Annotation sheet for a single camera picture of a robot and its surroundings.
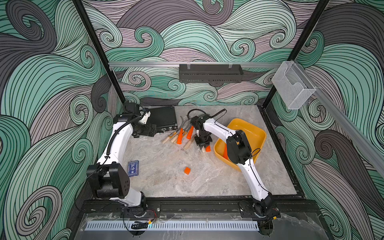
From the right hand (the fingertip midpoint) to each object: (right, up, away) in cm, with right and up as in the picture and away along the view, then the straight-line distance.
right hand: (201, 148), depth 97 cm
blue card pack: (-41, -9, -11) cm, 43 cm away
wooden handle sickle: (-11, +9, +5) cm, 16 cm away
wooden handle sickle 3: (+1, 0, -3) cm, 3 cm away
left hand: (-32, +14, -14) cm, 37 cm away
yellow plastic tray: (+38, +7, +4) cm, 39 cm away
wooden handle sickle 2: (-8, +3, +1) cm, 9 cm away
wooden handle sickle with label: (-18, +9, +6) cm, 21 cm away
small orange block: (-9, -11, -10) cm, 18 cm away
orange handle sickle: (-14, +5, -1) cm, 15 cm away
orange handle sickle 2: (-8, +9, +6) cm, 13 cm away
